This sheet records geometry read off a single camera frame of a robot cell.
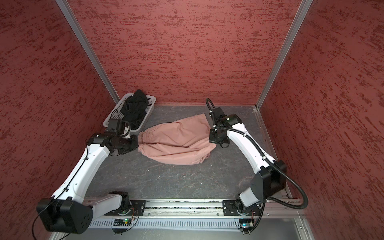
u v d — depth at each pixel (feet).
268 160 1.41
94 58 3.00
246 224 2.32
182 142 3.19
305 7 2.36
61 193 1.28
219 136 2.16
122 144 2.09
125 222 2.30
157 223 2.54
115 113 3.47
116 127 1.96
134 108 3.41
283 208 2.49
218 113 2.07
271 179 1.36
